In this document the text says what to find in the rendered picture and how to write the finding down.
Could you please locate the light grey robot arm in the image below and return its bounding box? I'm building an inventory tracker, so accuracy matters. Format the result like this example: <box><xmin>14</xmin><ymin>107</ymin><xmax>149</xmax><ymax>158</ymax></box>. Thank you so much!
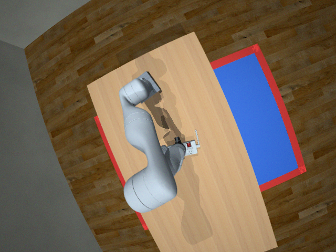
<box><xmin>119</xmin><ymin>78</ymin><xmax>186</xmax><ymax>213</ymax></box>

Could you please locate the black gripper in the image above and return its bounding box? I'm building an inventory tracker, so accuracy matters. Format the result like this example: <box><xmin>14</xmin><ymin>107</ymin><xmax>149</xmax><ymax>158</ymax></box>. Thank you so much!
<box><xmin>174</xmin><ymin>137</ymin><xmax>186</xmax><ymax>149</ymax></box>

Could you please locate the white power strip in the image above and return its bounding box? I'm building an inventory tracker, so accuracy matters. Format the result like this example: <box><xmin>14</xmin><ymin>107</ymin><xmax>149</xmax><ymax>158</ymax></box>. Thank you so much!
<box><xmin>182</xmin><ymin>130</ymin><xmax>200</xmax><ymax>156</ymax></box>

